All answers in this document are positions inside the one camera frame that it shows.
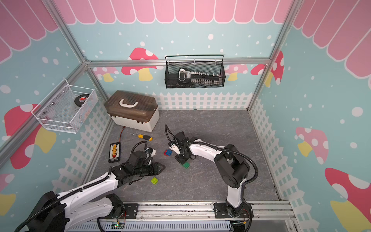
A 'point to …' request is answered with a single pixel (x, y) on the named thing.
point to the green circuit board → (117, 225)
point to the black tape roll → (80, 99)
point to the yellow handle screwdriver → (146, 137)
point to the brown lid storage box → (133, 109)
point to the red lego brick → (165, 153)
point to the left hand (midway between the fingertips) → (161, 170)
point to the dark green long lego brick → (186, 165)
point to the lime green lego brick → (154, 181)
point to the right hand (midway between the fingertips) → (181, 158)
